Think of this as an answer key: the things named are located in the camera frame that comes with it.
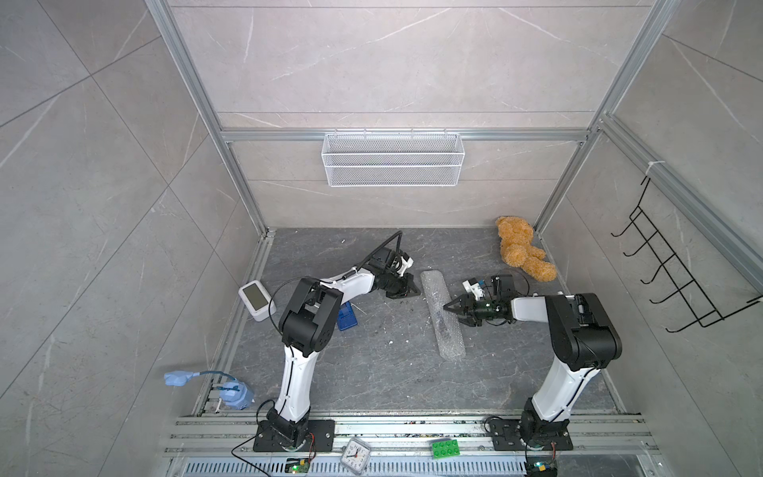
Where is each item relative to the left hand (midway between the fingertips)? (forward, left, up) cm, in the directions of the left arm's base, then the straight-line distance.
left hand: (425, 289), depth 94 cm
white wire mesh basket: (+39, +9, +24) cm, 46 cm away
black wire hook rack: (-23, -52, +27) cm, 63 cm away
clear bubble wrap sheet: (-10, -5, 0) cm, 11 cm away
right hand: (-6, -8, -4) cm, 11 cm away
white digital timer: (0, +55, -3) cm, 55 cm away
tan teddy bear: (+9, -30, +8) cm, 32 cm away
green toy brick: (-43, 0, -2) cm, 43 cm away
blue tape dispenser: (-8, +25, 0) cm, 27 cm away
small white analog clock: (-44, +21, -4) cm, 49 cm away
